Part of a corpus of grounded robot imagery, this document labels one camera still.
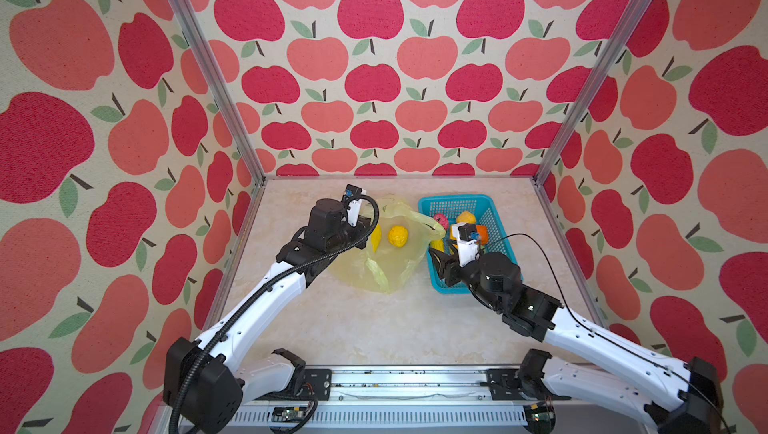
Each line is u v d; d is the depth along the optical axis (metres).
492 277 0.53
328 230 0.57
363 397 0.73
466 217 1.02
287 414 0.72
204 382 0.38
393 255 0.98
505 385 0.73
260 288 0.48
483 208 1.02
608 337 0.47
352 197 0.65
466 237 0.60
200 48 0.83
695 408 0.39
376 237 0.98
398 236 0.98
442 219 1.02
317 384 0.75
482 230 0.99
